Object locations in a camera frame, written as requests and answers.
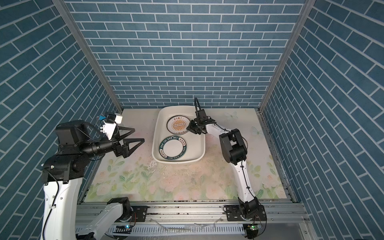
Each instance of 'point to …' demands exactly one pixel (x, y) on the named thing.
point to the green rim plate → (172, 147)
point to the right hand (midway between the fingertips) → (186, 126)
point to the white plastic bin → (196, 144)
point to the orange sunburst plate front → (177, 124)
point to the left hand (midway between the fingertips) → (138, 135)
